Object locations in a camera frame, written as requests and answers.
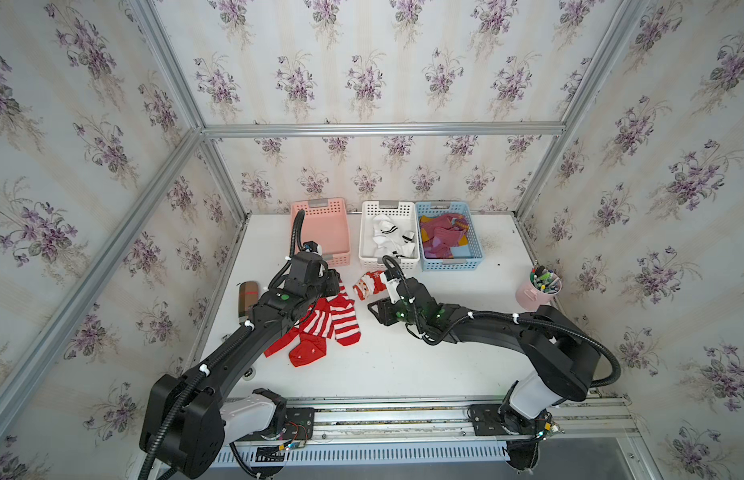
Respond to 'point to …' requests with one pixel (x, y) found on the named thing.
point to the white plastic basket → (403, 214)
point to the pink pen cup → (538, 289)
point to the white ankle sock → (384, 236)
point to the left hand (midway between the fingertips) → (334, 275)
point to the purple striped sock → (443, 231)
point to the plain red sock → (283, 341)
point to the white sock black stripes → (408, 247)
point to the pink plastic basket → (324, 222)
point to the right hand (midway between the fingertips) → (378, 305)
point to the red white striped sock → (332, 314)
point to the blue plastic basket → (472, 262)
